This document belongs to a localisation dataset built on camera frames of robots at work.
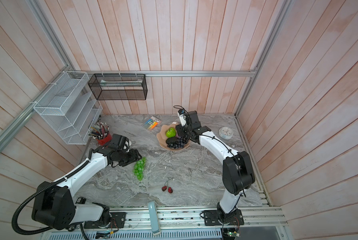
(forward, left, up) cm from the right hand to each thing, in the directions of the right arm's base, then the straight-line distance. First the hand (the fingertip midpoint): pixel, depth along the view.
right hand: (180, 125), depth 90 cm
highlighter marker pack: (+16, +22, -17) cm, 32 cm away
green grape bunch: (-24, +24, -12) cm, 36 cm away
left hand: (-21, +24, -8) cm, 33 cm away
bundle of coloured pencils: (-3, +51, -3) cm, 51 cm away
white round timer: (+8, -33, -17) cm, 38 cm away
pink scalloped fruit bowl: (+1, +13, -15) cm, 20 cm away
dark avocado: (-2, +6, -13) cm, 14 cm away
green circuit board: (-53, -26, -18) cm, 62 cm away
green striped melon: (+3, +7, -11) cm, 13 cm away
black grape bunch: (-5, 0, -11) cm, 12 cm away
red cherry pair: (-33, +9, -17) cm, 38 cm away
